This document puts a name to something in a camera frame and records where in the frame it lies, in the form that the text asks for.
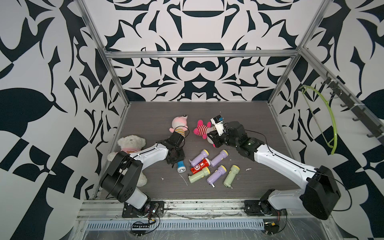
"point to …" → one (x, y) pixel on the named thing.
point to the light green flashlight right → (234, 169)
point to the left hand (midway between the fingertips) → (181, 155)
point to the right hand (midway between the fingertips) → (208, 131)
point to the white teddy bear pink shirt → (131, 144)
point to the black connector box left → (140, 229)
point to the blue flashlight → (181, 167)
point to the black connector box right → (271, 227)
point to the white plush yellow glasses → (202, 130)
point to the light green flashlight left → (205, 172)
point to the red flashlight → (204, 163)
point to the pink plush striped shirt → (179, 125)
